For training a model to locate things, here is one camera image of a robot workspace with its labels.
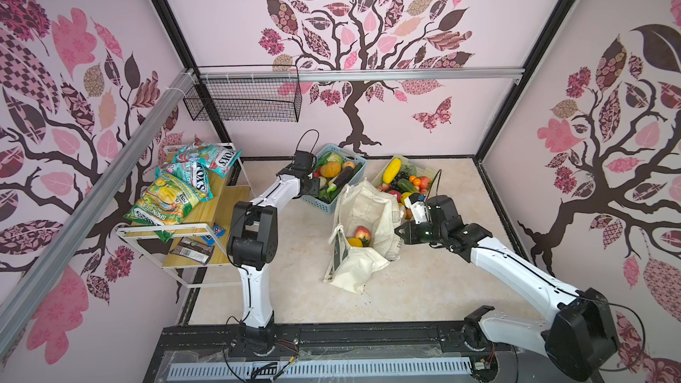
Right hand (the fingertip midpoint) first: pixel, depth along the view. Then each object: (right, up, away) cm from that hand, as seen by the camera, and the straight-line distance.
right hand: (396, 227), depth 81 cm
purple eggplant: (-18, +15, +20) cm, 31 cm away
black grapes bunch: (+7, +17, +26) cm, 32 cm away
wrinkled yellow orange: (-13, -6, +7) cm, 16 cm away
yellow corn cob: (+3, +19, +25) cm, 32 cm away
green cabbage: (-21, +25, +30) cm, 44 cm away
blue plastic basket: (-22, +5, +16) cm, 28 cm away
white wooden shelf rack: (-55, +5, -20) cm, 58 cm away
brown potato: (-15, +22, +28) cm, 39 cm away
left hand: (-31, +12, +19) cm, 38 cm away
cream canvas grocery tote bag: (-14, -12, -3) cm, 19 cm away
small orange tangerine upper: (+11, +16, +26) cm, 32 cm away
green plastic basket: (+15, +19, +26) cm, 35 cm away
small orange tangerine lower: (+12, +14, +20) cm, 27 cm away
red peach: (+16, +14, +24) cm, 32 cm away
